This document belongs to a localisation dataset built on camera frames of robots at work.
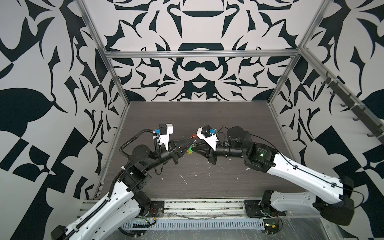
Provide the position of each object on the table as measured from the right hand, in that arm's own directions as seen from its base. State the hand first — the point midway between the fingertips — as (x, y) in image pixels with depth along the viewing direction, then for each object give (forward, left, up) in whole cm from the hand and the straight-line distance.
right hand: (193, 148), depth 59 cm
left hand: (+2, 0, +4) cm, 4 cm away
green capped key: (-1, +2, -1) cm, 2 cm away
